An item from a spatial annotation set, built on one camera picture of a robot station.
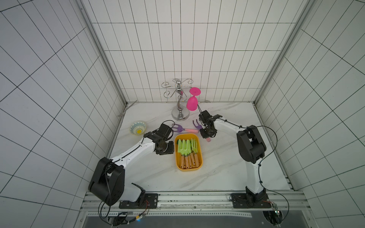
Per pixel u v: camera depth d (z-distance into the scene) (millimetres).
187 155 860
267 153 560
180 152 873
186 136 923
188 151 876
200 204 727
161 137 611
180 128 1008
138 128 1027
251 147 539
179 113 1104
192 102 965
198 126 1027
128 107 1177
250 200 647
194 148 896
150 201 725
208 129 832
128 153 487
